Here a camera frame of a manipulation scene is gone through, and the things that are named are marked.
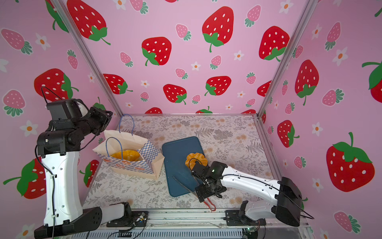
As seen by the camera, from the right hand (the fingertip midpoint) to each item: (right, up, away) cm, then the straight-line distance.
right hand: (210, 192), depth 74 cm
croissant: (-48, +16, +14) cm, 53 cm away
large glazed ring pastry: (-10, +14, +19) cm, 25 cm away
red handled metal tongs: (-14, 0, +8) cm, 16 cm away
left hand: (-42, +40, -12) cm, 60 cm away
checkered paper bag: (-31, +14, -2) cm, 34 cm away
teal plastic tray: (-21, +16, +22) cm, 34 cm away
